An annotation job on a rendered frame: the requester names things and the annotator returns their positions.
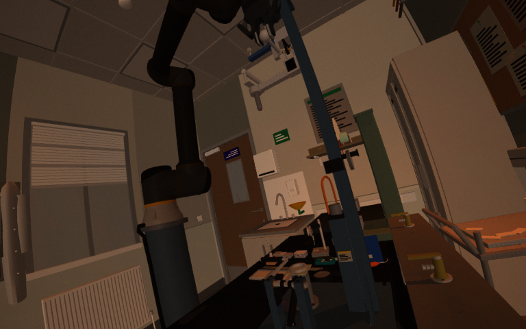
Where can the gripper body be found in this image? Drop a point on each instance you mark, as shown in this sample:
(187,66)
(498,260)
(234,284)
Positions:
(261,11)

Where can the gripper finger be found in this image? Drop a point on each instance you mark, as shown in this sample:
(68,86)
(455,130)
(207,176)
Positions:
(244,28)
(271,29)

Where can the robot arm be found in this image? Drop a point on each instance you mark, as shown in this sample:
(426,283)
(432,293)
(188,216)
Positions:
(187,123)

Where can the black collar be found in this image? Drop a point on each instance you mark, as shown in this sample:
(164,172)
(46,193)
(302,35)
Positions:
(333,166)

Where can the grey collar lever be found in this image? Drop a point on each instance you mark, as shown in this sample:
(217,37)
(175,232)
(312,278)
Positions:
(351,159)

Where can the orange hoop grey weight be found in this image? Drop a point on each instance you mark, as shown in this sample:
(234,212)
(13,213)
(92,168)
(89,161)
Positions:
(335,209)

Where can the blue impact tower column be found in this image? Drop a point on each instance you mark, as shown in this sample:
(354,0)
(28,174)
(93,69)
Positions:
(341,230)

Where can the tan test plaque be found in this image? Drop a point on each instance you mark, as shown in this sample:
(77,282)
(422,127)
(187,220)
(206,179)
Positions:
(263,274)
(300,253)
(282,254)
(319,252)

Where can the blue anvil stand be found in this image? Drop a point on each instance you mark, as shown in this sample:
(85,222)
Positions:
(302,302)

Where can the white round knob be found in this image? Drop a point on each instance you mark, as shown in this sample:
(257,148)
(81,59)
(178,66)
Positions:
(265,37)

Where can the grey poster green header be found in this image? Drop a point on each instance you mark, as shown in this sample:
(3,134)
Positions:
(343,111)

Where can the cream cone bottle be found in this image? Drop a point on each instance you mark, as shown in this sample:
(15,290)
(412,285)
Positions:
(337,131)

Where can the white ceiling lamp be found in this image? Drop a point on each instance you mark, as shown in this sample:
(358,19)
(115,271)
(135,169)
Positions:
(125,3)

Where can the pale green box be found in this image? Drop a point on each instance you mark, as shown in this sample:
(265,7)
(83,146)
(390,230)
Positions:
(344,138)

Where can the white towel dispenser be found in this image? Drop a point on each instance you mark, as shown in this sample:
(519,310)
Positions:
(266,163)

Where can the white splashback panel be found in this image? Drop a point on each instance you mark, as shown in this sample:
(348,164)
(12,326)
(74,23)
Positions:
(302,189)

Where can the green tall cabinet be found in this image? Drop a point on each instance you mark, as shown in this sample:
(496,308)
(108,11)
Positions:
(380,164)

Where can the grey sink tap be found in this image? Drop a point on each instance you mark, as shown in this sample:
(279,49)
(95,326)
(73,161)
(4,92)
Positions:
(282,203)

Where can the yellow funnel green holder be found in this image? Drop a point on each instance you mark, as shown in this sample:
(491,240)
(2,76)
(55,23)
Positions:
(297,205)

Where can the brown door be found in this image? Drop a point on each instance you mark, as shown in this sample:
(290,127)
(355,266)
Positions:
(224,205)

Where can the white rod stand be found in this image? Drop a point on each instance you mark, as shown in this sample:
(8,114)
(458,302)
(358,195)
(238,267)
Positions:
(321,236)

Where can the grey sink unit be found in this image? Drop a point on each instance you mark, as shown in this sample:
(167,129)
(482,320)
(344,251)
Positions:
(263,242)

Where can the large white cupboard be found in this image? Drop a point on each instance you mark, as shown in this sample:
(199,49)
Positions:
(460,131)

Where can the window with blind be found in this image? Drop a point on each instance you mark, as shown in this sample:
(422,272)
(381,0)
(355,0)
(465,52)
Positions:
(78,172)

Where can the brown notice board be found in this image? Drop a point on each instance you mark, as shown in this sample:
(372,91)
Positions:
(493,49)

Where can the teal flat gauge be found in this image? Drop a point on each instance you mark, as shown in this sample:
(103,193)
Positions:
(324,261)

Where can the blue box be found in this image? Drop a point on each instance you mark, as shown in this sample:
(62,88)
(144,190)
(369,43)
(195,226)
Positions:
(373,249)

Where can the yellow flat strip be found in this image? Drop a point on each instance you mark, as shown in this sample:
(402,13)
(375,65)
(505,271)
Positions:
(423,256)

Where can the orange top table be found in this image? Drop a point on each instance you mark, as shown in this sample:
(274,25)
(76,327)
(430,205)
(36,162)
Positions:
(489,232)

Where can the white radiator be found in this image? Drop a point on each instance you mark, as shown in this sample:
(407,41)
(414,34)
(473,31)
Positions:
(98,300)

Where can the green wall sign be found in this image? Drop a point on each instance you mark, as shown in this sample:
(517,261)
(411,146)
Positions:
(281,136)

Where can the brown wall shelf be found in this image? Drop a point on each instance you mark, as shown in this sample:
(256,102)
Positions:
(316,151)

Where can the olive post grey base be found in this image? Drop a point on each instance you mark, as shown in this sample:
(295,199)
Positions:
(439,269)
(407,220)

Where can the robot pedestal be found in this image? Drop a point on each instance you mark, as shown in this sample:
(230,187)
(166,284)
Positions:
(170,271)

